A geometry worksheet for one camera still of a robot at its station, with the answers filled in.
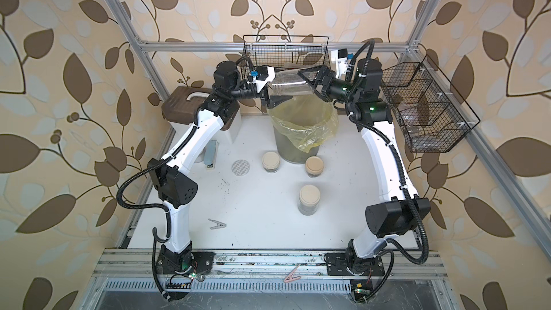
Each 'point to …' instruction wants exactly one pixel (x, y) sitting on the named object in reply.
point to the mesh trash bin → (288, 148)
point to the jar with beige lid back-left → (270, 161)
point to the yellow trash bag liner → (309, 120)
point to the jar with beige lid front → (309, 196)
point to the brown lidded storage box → (180, 105)
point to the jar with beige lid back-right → (314, 166)
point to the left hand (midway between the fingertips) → (282, 77)
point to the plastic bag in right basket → (427, 128)
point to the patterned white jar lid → (240, 167)
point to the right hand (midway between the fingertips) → (302, 79)
